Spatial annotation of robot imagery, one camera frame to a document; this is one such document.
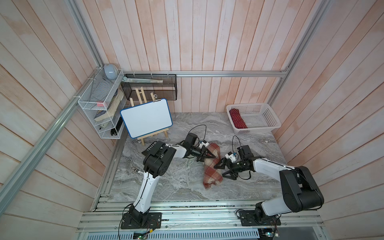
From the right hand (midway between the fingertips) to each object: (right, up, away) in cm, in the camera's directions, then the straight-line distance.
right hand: (218, 170), depth 87 cm
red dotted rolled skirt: (+19, +31, +24) cm, 44 cm away
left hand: (-3, +6, +3) cm, 7 cm away
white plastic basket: (+34, +33, +31) cm, 56 cm away
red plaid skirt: (-5, -1, -7) cm, 8 cm away
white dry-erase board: (-45, +31, +4) cm, 55 cm away
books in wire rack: (-65, +32, -8) cm, 72 cm away
